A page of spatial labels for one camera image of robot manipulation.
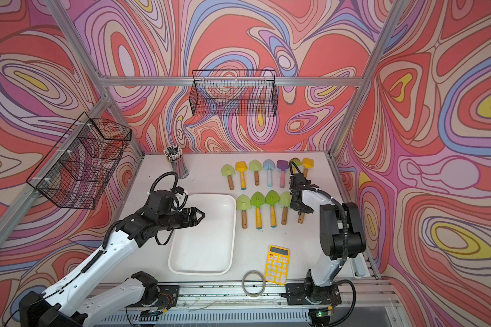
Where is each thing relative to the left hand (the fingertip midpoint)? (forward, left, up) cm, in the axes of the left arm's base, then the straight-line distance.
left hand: (202, 217), depth 76 cm
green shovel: (+45, -47, -17) cm, 68 cm away
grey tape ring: (-16, -18, -16) cm, 29 cm away
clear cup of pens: (+32, +18, +2) cm, 37 cm away
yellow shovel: (+42, -52, -15) cm, 68 cm away
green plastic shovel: (+17, -30, -14) cm, 37 cm away
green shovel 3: (+17, -36, -15) cm, 42 cm away
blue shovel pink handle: (+39, -29, -13) cm, 51 cm away
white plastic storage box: (-6, 0, -16) cm, 17 cm away
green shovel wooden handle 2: (+39, -22, -14) cm, 47 cm away
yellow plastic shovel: (+38, -14, -14) cm, 43 cm away
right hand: (+11, -44, -15) cm, 48 cm away
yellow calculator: (-12, -29, -15) cm, 35 cm away
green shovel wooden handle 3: (+7, -42, -14) cm, 45 cm away
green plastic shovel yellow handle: (+17, -23, -14) cm, 32 cm away
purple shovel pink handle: (+40, -38, -14) cm, 56 cm away
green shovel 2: (+15, -16, -14) cm, 26 cm away
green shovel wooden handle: (+37, -7, -15) cm, 40 cm away
